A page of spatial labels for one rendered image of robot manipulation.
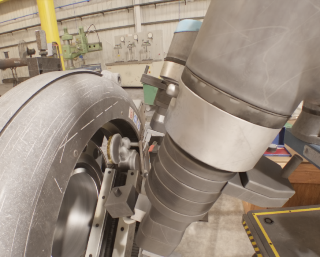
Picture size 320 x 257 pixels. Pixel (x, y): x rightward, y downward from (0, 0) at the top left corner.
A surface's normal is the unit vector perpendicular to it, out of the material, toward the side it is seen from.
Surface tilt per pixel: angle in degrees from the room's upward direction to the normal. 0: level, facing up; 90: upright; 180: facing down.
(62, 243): 3
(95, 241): 38
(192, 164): 89
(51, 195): 90
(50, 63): 90
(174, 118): 75
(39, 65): 90
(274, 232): 0
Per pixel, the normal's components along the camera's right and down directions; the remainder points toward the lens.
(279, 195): 0.19, 0.58
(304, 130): -0.94, -0.18
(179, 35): -0.60, -0.04
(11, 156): 0.33, -0.47
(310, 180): -0.22, 0.36
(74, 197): -0.22, 0.07
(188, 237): -0.07, -0.93
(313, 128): -0.84, -0.11
